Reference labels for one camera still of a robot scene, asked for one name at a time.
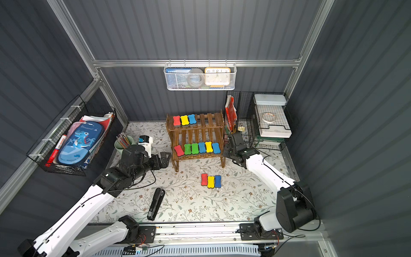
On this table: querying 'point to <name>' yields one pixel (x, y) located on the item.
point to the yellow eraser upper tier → (184, 119)
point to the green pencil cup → (118, 145)
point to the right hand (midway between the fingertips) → (230, 148)
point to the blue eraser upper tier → (192, 119)
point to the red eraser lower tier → (178, 149)
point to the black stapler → (157, 199)
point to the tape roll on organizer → (268, 117)
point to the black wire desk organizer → (247, 122)
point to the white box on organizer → (274, 104)
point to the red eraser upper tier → (176, 120)
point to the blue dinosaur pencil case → (82, 136)
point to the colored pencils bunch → (123, 140)
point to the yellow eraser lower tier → (208, 146)
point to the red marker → (55, 152)
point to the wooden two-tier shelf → (196, 136)
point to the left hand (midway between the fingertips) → (162, 154)
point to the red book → (230, 112)
